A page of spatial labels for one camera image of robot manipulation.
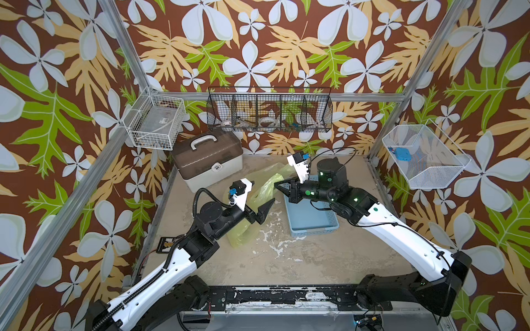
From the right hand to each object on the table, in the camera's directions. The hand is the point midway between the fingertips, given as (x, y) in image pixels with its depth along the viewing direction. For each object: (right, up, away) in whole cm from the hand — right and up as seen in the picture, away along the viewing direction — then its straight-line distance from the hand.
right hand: (274, 184), depth 65 cm
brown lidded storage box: (-30, +11, +27) cm, 42 cm away
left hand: (-4, -1, -1) cm, 4 cm away
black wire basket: (0, +35, +33) cm, 48 cm away
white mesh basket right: (+63, +11, +18) cm, 67 cm away
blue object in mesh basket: (+56, +12, +21) cm, 61 cm away
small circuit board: (+35, -49, +7) cm, 61 cm away
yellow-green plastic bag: (-13, -20, +10) cm, 26 cm away
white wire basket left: (-50, +26, +21) cm, 60 cm away
